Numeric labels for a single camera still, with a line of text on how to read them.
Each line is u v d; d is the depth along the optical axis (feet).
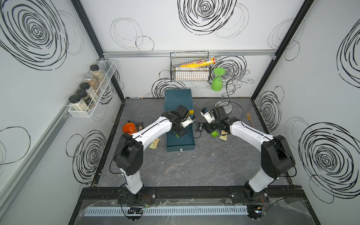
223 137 3.15
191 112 2.79
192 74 2.84
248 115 3.56
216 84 3.23
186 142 3.10
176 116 2.06
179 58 3.08
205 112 2.64
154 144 3.00
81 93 2.07
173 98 2.99
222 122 2.24
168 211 2.53
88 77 2.24
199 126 3.26
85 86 2.17
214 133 3.16
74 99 1.97
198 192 2.48
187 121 2.54
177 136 2.51
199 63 2.84
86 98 2.15
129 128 3.11
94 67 2.46
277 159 1.49
